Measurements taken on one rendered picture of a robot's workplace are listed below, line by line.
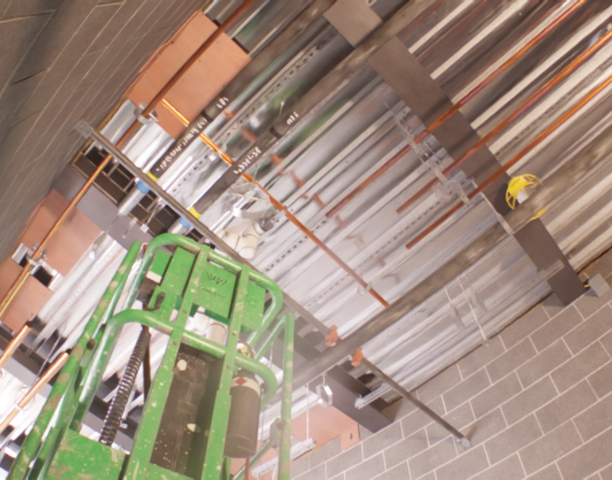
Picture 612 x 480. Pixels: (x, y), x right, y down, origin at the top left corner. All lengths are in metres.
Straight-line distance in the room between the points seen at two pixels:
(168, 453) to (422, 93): 2.13
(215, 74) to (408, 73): 1.07
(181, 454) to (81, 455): 0.29
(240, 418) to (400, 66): 1.92
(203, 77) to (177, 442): 2.07
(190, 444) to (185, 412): 0.11
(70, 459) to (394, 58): 2.28
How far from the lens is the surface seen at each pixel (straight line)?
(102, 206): 3.09
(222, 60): 2.83
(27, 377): 4.43
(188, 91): 2.90
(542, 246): 3.34
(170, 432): 1.36
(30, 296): 4.05
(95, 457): 1.18
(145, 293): 1.67
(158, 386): 1.30
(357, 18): 2.59
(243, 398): 1.49
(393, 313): 2.49
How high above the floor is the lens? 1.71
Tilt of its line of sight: 61 degrees up
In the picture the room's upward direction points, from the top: straight up
